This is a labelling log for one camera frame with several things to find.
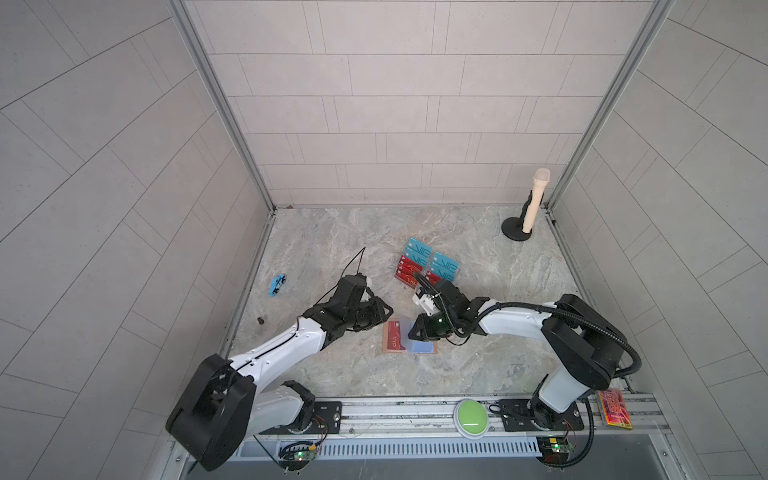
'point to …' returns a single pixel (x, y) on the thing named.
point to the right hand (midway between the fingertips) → (409, 340)
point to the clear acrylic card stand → (424, 270)
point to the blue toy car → (276, 284)
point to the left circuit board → (296, 457)
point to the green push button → (470, 417)
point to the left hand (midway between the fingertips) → (399, 311)
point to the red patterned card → (615, 409)
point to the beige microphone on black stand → (521, 228)
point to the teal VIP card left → (419, 252)
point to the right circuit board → (554, 450)
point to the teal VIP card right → (444, 267)
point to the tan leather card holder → (396, 339)
